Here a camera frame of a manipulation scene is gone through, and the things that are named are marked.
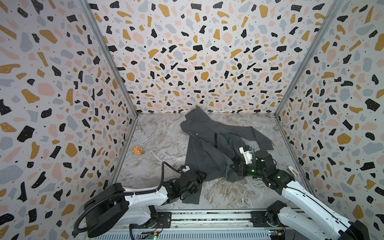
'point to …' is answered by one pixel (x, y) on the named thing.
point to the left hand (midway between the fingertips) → (208, 176)
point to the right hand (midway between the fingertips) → (228, 164)
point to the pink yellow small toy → (138, 150)
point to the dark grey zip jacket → (212, 147)
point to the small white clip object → (292, 171)
